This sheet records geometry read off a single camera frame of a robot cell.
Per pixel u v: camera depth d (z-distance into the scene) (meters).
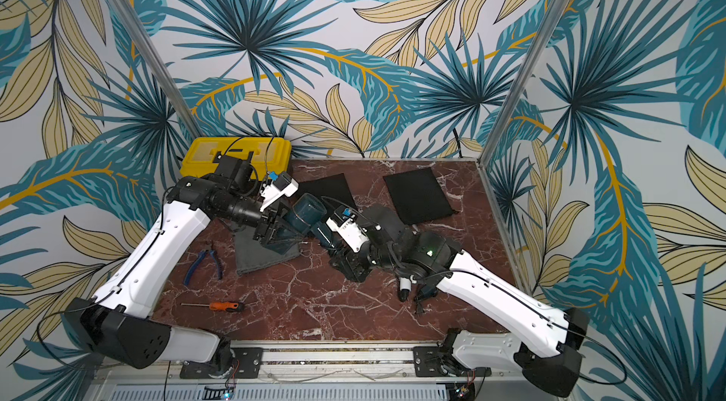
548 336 0.39
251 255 0.92
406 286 0.83
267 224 0.58
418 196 1.11
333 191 1.13
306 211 0.60
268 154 0.98
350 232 0.56
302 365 0.75
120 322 0.37
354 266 0.55
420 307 0.82
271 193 0.59
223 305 0.81
